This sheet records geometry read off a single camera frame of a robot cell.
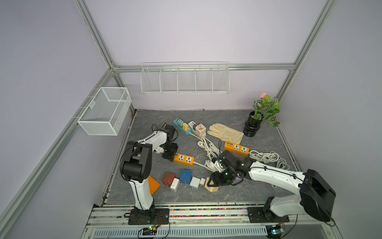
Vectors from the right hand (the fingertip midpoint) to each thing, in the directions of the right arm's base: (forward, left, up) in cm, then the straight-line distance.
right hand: (211, 183), depth 78 cm
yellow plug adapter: (+39, +15, 0) cm, 42 cm away
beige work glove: (+37, -13, -6) cm, 40 cm away
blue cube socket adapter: (+4, +14, -1) cm, 14 cm away
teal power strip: (+44, +23, -3) cm, 50 cm away
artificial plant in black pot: (+39, -36, +16) cm, 55 cm away
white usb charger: (0, +20, -1) cm, 20 cm away
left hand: (+19, +20, -4) cm, 28 cm away
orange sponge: (+1, +32, -5) cm, 32 cm away
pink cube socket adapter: (+35, +5, +1) cm, 35 cm away
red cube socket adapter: (+3, +23, -1) cm, 24 cm away
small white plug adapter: (+3, +4, -4) cm, 6 cm away
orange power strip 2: (+23, -19, -4) cm, 31 cm away
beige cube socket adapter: (-3, 0, +2) cm, 4 cm away
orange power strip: (+16, +15, -4) cm, 22 cm away
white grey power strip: (+41, +10, -2) cm, 43 cm away
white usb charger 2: (+2, +9, -5) cm, 10 cm away
